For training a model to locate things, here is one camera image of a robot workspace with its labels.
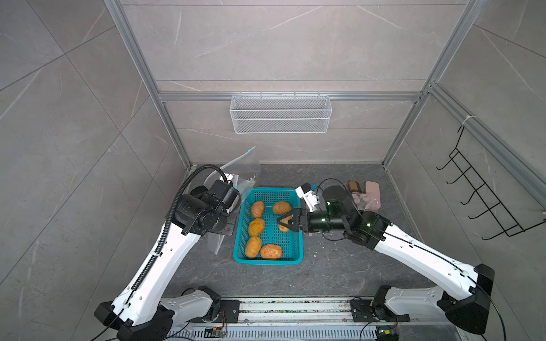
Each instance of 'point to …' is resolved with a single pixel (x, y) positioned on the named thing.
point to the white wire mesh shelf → (281, 114)
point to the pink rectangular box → (372, 190)
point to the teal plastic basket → (291, 242)
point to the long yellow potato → (252, 246)
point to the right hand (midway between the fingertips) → (286, 222)
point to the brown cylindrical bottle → (354, 187)
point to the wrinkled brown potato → (271, 251)
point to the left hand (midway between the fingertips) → (226, 220)
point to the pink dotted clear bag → (364, 202)
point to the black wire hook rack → (509, 225)
